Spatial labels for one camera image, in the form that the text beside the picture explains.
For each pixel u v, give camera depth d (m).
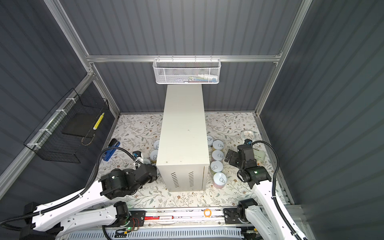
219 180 0.81
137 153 0.64
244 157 0.58
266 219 0.56
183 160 0.57
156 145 0.95
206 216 0.75
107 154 0.94
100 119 0.80
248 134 1.05
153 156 0.90
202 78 0.91
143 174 0.51
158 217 0.74
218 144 0.94
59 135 0.70
